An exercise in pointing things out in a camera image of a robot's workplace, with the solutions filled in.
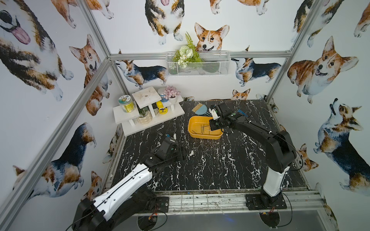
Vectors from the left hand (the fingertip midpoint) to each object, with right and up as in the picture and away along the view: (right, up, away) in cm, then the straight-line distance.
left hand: (182, 147), depth 80 cm
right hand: (+19, +15, +12) cm, 27 cm away
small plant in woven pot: (-28, +17, +23) cm, 40 cm away
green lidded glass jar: (-35, +25, +9) cm, 44 cm away
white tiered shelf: (-25, +22, +23) cm, 41 cm away
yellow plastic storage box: (+10, +9, +24) cm, 27 cm away
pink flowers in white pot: (-8, +32, +12) cm, 35 cm away
